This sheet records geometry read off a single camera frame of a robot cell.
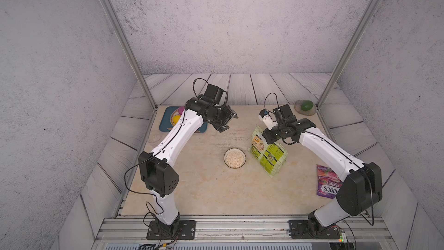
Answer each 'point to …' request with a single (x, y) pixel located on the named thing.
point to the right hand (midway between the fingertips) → (265, 133)
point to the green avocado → (307, 105)
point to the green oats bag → (270, 158)
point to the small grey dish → (298, 108)
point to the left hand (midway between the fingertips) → (239, 120)
